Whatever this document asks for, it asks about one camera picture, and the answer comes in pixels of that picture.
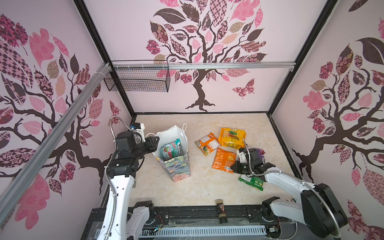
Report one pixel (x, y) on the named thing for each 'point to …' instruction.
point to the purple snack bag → (261, 152)
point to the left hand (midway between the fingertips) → (158, 140)
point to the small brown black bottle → (222, 215)
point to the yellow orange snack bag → (232, 138)
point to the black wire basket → (138, 76)
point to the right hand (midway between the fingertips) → (230, 165)
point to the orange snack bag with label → (208, 143)
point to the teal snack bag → (171, 151)
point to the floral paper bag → (178, 167)
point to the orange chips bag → (223, 160)
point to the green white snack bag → (253, 181)
